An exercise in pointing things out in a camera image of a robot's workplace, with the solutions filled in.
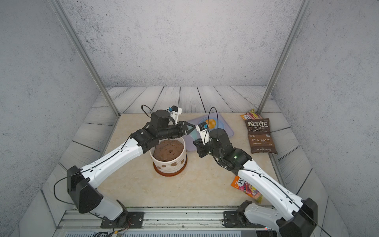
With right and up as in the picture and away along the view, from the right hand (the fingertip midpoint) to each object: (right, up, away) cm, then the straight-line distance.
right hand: (195, 141), depth 72 cm
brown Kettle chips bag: (+45, -1, +33) cm, 56 cm away
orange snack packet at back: (+44, +15, +44) cm, 64 cm away
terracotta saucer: (-13, -20, +15) cm, 29 cm away
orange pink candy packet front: (+26, -26, +10) cm, 38 cm away
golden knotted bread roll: (+12, +9, +40) cm, 43 cm away
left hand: (+1, +6, -2) cm, 7 cm away
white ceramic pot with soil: (-15, -9, +13) cm, 22 cm away
